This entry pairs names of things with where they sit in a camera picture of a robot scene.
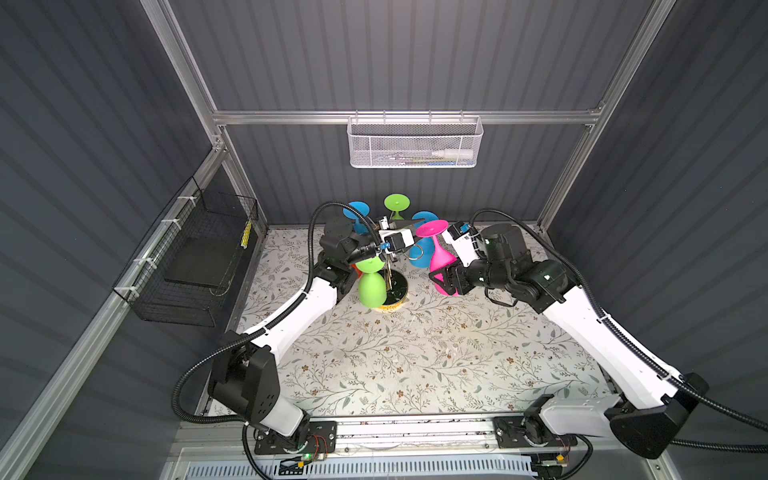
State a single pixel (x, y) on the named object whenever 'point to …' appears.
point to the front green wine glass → (372, 289)
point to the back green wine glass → (397, 202)
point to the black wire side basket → (182, 271)
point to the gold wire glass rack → (396, 286)
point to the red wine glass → (359, 272)
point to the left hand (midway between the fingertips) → (424, 219)
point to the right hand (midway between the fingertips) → (443, 270)
